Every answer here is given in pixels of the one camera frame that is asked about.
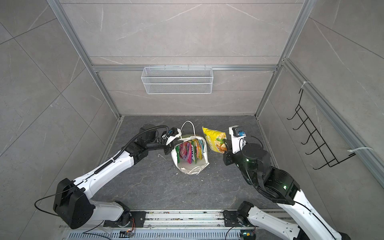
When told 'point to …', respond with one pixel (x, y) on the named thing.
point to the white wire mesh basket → (177, 80)
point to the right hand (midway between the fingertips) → (225, 139)
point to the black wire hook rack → (318, 140)
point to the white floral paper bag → (192, 169)
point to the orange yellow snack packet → (199, 150)
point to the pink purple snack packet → (186, 151)
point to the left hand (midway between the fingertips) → (182, 136)
